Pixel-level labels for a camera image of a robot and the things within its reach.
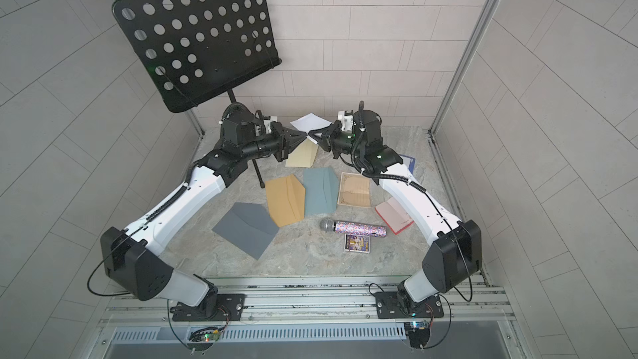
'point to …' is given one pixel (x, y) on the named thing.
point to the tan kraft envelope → (286, 198)
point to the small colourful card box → (357, 242)
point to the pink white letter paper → (394, 215)
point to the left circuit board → (205, 336)
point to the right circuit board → (419, 332)
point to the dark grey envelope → (248, 226)
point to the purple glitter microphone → (328, 224)
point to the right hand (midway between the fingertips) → (307, 133)
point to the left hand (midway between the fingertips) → (312, 133)
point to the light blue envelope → (321, 189)
